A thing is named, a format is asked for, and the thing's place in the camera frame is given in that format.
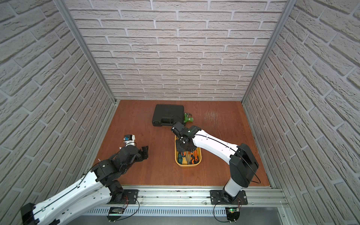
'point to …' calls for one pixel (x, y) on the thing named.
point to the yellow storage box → (176, 159)
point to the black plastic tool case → (166, 115)
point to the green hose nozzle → (187, 117)
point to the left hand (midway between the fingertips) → (144, 146)
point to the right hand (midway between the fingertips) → (183, 147)
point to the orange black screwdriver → (192, 159)
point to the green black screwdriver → (179, 159)
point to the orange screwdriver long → (196, 155)
